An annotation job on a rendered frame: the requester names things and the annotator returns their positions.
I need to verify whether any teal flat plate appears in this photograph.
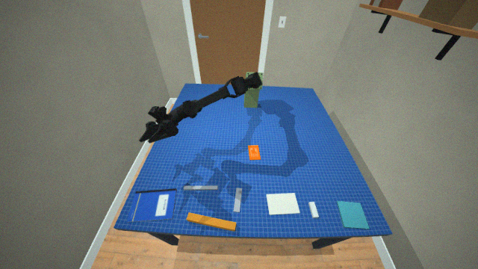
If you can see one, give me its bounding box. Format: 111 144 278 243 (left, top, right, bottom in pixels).
337 201 369 229

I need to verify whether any white rectangular bar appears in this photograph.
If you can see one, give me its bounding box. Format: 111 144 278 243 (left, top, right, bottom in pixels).
308 202 319 218

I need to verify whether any white square plate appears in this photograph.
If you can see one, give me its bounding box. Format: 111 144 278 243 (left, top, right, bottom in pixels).
266 193 300 215

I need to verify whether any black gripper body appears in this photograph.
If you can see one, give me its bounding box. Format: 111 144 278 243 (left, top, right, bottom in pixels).
146 113 179 136

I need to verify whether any grey flat bar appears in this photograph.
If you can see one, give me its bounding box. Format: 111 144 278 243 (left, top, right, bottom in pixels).
184 185 218 190

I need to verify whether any blue work mat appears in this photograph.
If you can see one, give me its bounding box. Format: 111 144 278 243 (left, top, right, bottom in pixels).
114 86 393 238

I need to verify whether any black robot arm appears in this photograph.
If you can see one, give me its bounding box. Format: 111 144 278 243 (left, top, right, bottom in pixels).
148 72 262 122

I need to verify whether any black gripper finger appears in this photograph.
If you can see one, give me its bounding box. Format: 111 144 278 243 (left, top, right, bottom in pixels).
148 124 172 143
140 125 154 142

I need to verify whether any blue notebook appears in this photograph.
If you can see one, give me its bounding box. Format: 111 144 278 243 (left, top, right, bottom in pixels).
127 188 177 222

